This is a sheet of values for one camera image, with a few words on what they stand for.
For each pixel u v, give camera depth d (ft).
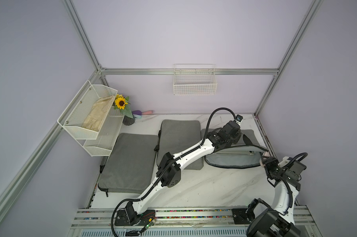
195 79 3.12
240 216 2.36
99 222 2.41
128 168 2.91
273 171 2.38
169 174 1.79
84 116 2.53
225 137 2.09
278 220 1.35
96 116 2.58
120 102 3.14
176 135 3.41
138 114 3.88
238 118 2.33
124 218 2.40
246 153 3.13
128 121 3.65
